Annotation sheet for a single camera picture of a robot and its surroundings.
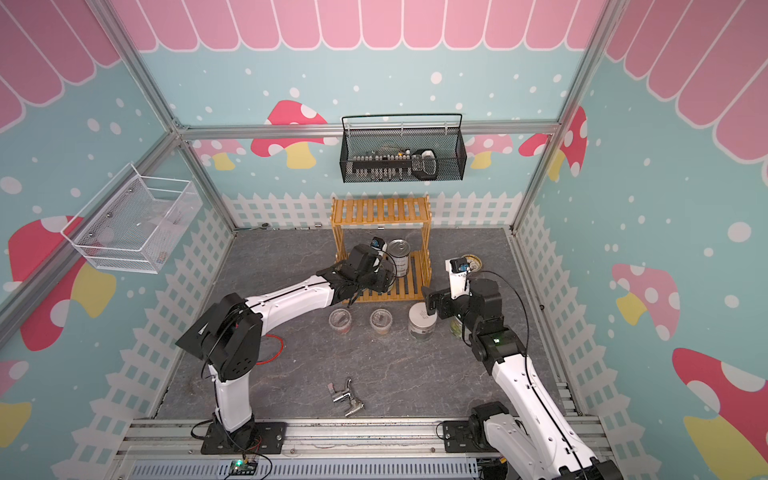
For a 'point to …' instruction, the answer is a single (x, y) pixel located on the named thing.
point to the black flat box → (191, 341)
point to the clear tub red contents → (340, 320)
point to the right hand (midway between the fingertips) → (439, 282)
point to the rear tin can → (399, 250)
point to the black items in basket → (396, 164)
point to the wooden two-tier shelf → (387, 211)
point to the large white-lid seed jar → (421, 325)
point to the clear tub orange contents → (381, 319)
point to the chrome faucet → (355, 404)
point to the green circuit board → (243, 467)
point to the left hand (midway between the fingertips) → (382, 274)
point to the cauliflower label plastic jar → (455, 326)
